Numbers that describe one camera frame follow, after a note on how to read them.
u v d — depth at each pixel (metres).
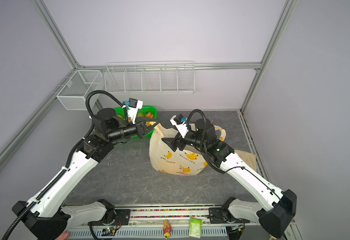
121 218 0.73
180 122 0.54
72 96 0.77
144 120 0.56
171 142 0.57
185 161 0.71
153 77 0.99
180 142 0.58
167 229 0.68
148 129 0.58
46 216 0.39
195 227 0.69
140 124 0.53
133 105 0.53
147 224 0.73
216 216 0.74
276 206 0.38
